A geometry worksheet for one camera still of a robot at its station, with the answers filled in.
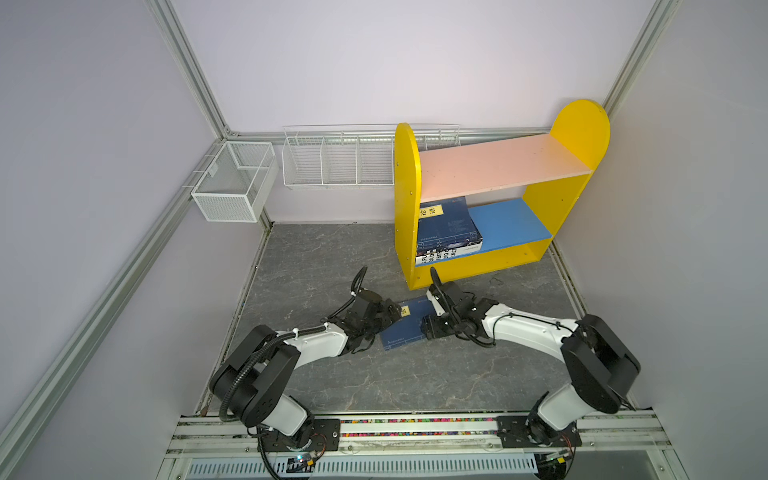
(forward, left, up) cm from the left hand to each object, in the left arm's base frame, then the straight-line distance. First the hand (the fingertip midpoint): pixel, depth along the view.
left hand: (394, 318), depth 90 cm
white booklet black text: (+14, -14, +12) cm, 23 cm away
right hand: (-4, -10, -1) cm, 11 cm away
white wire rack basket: (+47, +11, +26) cm, 55 cm away
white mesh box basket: (+45, +51, +18) cm, 71 cm away
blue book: (+19, -17, +20) cm, 33 cm away
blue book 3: (-3, -4, -1) cm, 5 cm away
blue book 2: (+13, -10, +17) cm, 23 cm away
